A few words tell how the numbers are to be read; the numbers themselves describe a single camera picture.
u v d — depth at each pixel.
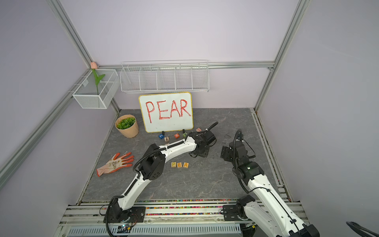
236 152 0.58
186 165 0.89
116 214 0.64
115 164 0.90
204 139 0.75
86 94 0.87
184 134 1.04
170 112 0.99
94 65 0.89
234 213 0.74
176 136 1.04
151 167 0.58
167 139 1.02
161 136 1.04
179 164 0.89
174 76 0.98
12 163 0.52
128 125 0.96
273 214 0.45
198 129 1.08
